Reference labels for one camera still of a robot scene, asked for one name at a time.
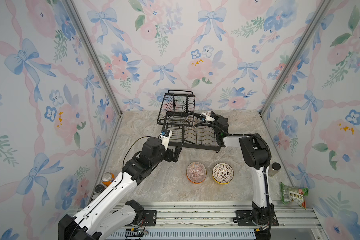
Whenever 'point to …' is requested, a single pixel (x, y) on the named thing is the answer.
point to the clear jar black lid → (273, 168)
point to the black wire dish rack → (177, 117)
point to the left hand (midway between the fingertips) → (173, 143)
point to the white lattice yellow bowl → (222, 173)
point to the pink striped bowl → (196, 172)
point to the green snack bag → (289, 194)
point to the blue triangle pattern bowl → (208, 113)
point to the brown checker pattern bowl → (193, 120)
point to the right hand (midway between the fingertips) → (214, 109)
